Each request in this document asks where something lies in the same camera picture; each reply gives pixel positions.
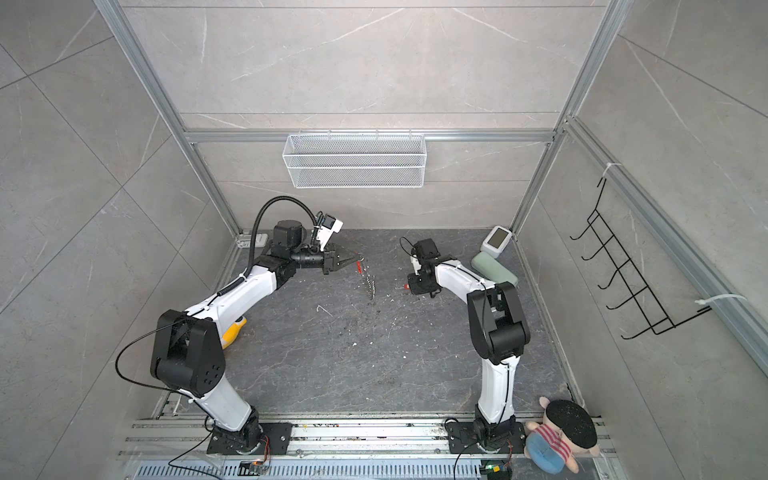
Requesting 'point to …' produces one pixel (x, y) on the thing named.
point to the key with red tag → (406, 286)
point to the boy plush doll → (567, 430)
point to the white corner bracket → (244, 241)
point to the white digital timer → (496, 241)
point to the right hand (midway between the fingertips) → (418, 282)
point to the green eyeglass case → (493, 268)
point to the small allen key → (319, 306)
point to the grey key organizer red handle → (371, 288)
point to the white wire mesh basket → (356, 161)
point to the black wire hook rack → (626, 269)
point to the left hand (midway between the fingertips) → (358, 252)
